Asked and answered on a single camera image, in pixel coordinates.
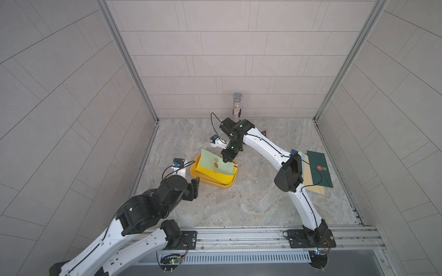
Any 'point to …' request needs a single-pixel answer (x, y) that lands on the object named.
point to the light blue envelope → (303, 158)
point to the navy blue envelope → (293, 152)
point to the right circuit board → (319, 259)
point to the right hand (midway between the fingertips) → (224, 159)
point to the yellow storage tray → (208, 180)
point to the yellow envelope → (226, 178)
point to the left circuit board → (170, 262)
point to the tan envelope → (308, 181)
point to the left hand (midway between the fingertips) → (197, 179)
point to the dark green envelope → (319, 170)
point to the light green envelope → (214, 162)
